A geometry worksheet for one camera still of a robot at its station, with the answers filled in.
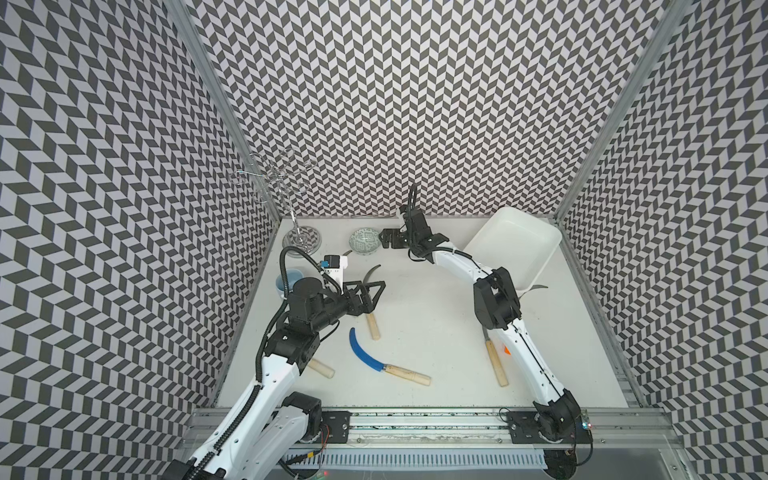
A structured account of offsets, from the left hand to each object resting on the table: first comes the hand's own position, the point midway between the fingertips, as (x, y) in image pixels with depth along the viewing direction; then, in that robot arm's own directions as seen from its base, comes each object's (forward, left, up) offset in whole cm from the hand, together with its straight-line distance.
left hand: (373, 287), depth 74 cm
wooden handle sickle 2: (+3, +2, -22) cm, 22 cm away
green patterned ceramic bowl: (+33, +7, -22) cm, 40 cm away
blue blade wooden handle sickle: (-15, -8, -22) cm, 27 cm away
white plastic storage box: (+28, -48, -15) cm, 57 cm away
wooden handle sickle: (+27, +12, -20) cm, 35 cm away
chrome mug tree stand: (+33, +31, -20) cm, 50 cm away
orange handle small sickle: (-15, -31, -3) cm, 34 cm away
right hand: (+31, -4, -16) cm, 35 cm away
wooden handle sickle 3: (-16, -34, -22) cm, 44 cm away
